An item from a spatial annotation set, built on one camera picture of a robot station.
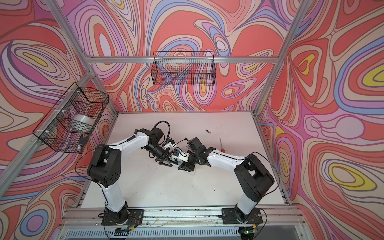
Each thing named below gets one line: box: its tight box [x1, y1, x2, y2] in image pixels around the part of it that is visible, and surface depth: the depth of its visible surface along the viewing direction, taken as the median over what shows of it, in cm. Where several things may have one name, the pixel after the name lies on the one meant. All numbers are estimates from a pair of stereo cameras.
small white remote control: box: [169, 148, 190, 165], surface depth 76 cm
